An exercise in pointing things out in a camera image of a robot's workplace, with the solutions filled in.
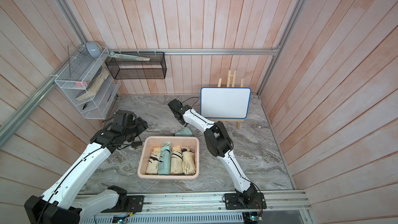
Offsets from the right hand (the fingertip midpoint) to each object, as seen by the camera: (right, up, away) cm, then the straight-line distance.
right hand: (187, 114), depth 103 cm
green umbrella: (-11, -24, -24) cm, 36 cm away
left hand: (-21, -6, -24) cm, 33 cm away
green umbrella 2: (-1, -11, -6) cm, 13 cm away
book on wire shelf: (-48, +16, -22) cm, 55 cm away
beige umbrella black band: (-17, -25, -24) cm, 38 cm away
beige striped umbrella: (-4, -24, -23) cm, 33 cm away
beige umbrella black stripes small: (+2, -25, -24) cm, 35 cm away
